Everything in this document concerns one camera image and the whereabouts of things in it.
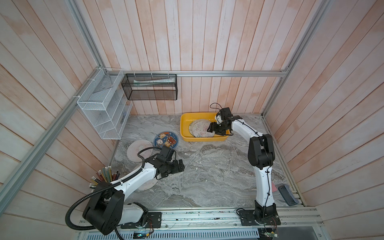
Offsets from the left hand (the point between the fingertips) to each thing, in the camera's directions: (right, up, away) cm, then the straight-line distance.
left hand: (177, 170), depth 86 cm
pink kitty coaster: (-32, +11, +17) cm, 37 cm away
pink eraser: (+56, -10, -2) cm, 57 cm away
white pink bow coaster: (-17, -9, 0) cm, 20 cm away
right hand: (+22, +24, +17) cm, 37 cm away
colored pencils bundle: (-37, 0, -9) cm, 38 cm away
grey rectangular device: (+61, -13, -6) cm, 63 cm away
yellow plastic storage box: (+6, +33, +29) cm, 44 cm away
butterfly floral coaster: (+14, +24, +23) cm, 37 cm away
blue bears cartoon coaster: (-10, +17, +21) cm, 29 cm away
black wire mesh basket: (-21, +54, +19) cm, 61 cm away
